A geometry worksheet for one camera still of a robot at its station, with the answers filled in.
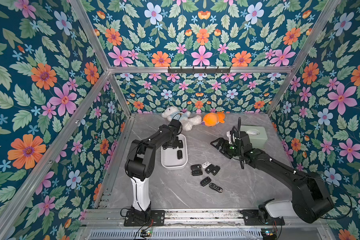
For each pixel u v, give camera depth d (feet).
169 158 3.10
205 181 2.78
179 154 3.13
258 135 3.17
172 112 3.56
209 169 2.91
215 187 2.69
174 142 2.87
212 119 3.53
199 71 3.06
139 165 1.74
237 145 2.18
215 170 2.92
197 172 2.90
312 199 1.38
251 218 2.41
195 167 2.97
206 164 3.03
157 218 2.41
